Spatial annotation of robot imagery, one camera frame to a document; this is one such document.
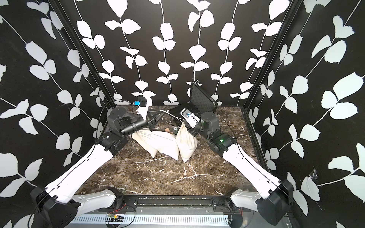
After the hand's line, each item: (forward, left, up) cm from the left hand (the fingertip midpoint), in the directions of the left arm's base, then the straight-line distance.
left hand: (164, 109), depth 63 cm
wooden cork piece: (+15, +3, -38) cm, 41 cm away
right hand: (+4, -11, -8) cm, 14 cm away
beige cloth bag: (+2, +5, -32) cm, 32 cm away
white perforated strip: (-39, -17, -41) cm, 59 cm away
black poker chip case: (+32, -23, -27) cm, 48 cm away
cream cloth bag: (+2, +13, -29) cm, 32 cm away
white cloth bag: (-3, -11, -25) cm, 28 cm away
